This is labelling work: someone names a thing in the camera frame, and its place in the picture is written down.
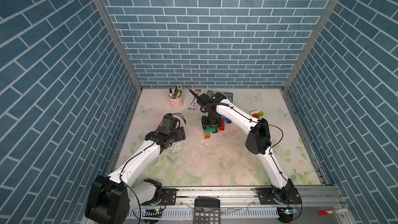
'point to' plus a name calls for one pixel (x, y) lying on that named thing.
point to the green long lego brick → (209, 129)
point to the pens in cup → (178, 92)
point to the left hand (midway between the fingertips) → (183, 133)
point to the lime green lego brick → (260, 114)
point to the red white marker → (321, 212)
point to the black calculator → (207, 211)
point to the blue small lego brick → (228, 121)
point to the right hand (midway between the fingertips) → (209, 130)
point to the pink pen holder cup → (176, 103)
